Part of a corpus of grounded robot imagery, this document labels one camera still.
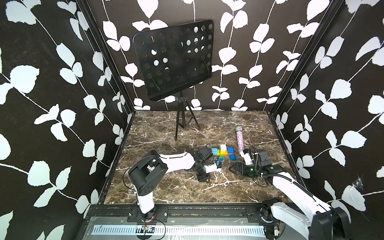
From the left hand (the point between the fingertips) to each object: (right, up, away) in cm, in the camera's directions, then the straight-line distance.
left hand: (208, 175), depth 86 cm
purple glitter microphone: (+23, +18, +13) cm, 32 cm away
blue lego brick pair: (+13, +15, 0) cm, 20 cm away
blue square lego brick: (+5, +9, -8) cm, 13 cm away
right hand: (+14, +6, -3) cm, 16 cm away
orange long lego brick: (+11, +12, +1) cm, 17 cm away
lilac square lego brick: (+8, +17, -3) cm, 19 cm away
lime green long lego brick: (+8, +11, +1) cm, 14 cm away
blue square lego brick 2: (+16, +9, +7) cm, 20 cm away
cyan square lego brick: (+4, +15, 0) cm, 15 cm away
